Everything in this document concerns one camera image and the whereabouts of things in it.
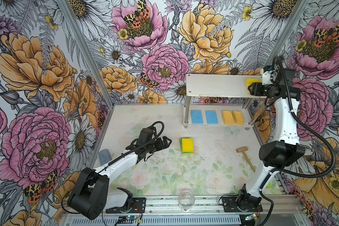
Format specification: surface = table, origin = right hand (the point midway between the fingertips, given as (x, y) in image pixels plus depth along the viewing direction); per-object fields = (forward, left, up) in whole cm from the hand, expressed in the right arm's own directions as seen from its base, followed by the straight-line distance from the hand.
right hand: (253, 90), depth 80 cm
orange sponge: (+3, +7, -26) cm, 27 cm away
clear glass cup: (-46, +39, -36) cm, 71 cm away
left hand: (-20, +50, -25) cm, 60 cm away
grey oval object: (-22, +89, -32) cm, 97 cm away
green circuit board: (-54, +8, -36) cm, 66 cm away
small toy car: (-43, -1, -24) cm, 49 cm away
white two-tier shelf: (+30, +4, -36) cm, 47 cm away
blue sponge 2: (+5, +17, -29) cm, 34 cm away
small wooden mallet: (-18, 0, -34) cm, 39 cm away
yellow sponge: (-16, +36, -31) cm, 50 cm away
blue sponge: (+5, +28, -27) cm, 39 cm away
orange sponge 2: (+3, -1, -27) cm, 27 cm away
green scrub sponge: (-21, +39, -32) cm, 55 cm away
